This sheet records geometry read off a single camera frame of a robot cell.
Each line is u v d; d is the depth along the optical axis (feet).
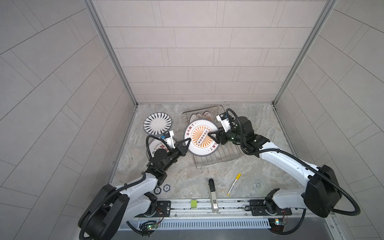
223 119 2.20
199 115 3.15
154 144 2.98
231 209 2.37
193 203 2.41
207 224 2.23
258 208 2.33
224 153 2.91
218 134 2.19
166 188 2.53
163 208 2.32
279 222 2.25
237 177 2.65
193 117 3.10
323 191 1.31
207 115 3.10
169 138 2.29
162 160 1.96
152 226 2.11
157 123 3.38
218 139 2.23
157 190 2.52
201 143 2.48
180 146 2.25
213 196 2.36
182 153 2.23
